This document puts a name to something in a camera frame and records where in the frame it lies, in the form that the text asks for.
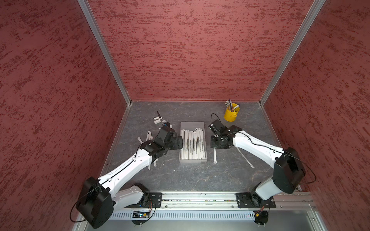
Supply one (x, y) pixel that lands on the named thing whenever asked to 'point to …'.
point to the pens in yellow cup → (229, 104)
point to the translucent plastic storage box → (191, 125)
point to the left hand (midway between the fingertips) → (175, 144)
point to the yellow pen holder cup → (230, 116)
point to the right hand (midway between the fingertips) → (213, 147)
